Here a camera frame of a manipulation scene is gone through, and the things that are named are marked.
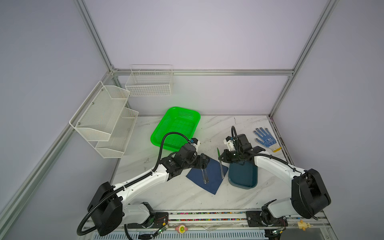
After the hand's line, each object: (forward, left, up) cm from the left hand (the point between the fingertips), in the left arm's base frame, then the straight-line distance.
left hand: (203, 160), depth 78 cm
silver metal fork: (-3, -2, -15) cm, 16 cm away
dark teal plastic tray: (-3, -25, -14) cm, 29 cm away
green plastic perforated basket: (+44, +20, -15) cm, 51 cm away
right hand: (+4, -9, -5) cm, 11 cm away
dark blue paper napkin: (-1, -7, -14) cm, 16 cm away
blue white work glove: (+23, -47, -14) cm, 55 cm away
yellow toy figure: (-28, -47, -10) cm, 55 cm away
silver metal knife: (-2, -10, -6) cm, 12 cm away
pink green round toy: (-30, +10, -11) cm, 33 cm away
